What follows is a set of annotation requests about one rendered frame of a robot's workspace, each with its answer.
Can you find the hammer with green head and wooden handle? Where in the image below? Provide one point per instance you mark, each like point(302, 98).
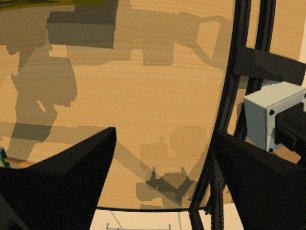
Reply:
point(6, 160)

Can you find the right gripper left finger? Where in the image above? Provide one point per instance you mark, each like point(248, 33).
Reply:
point(61, 192)

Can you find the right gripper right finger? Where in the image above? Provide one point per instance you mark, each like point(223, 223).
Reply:
point(268, 191)

